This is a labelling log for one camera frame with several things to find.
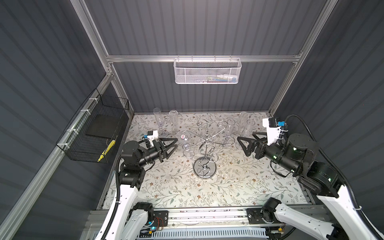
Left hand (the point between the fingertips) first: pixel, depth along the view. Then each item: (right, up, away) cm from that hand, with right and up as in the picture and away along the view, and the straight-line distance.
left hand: (178, 143), depth 64 cm
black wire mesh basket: (-45, -1, +1) cm, 45 cm away
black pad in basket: (-39, +8, +10) cm, 41 cm away
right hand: (+27, +3, -7) cm, 28 cm away
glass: (-16, +14, +29) cm, 36 cm away
